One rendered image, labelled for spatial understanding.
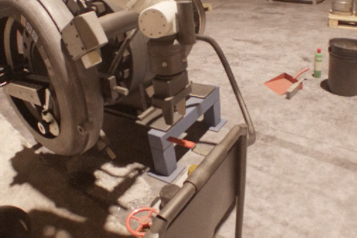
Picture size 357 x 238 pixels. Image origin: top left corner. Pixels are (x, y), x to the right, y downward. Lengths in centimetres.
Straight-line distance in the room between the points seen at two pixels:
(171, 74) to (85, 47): 27
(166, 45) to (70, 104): 43
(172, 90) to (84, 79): 34
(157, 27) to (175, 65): 10
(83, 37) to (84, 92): 19
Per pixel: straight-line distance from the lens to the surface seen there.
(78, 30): 79
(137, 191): 132
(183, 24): 60
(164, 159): 128
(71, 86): 88
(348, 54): 202
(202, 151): 72
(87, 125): 95
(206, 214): 66
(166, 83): 62
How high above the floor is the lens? 91
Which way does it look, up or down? 26 degrees down
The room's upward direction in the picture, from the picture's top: 7 degrees counter-clockwise
